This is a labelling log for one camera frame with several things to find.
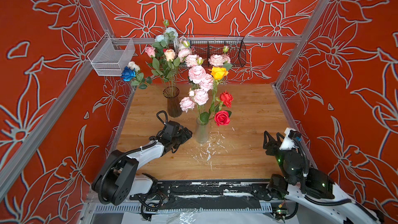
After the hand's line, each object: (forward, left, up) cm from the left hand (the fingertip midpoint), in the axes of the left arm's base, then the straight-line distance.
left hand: (189, 135), depth 88 cm
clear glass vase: (+1, -8, +4) cm, 9 cm away
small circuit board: (-34, -44, -5) cm, 56 cm away
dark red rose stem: (+4, -18, +29) cm, 34 cm away
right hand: (-7, -37, +20) cm, 42 cm away
